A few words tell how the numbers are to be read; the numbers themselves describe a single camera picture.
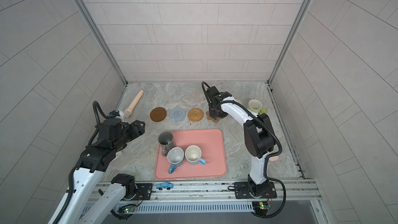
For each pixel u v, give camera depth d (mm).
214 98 666
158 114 991
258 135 485
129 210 643
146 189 711
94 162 453
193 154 804
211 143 862
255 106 910
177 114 986
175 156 807
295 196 708
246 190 708
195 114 989
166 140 828
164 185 707
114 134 528
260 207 680
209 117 961
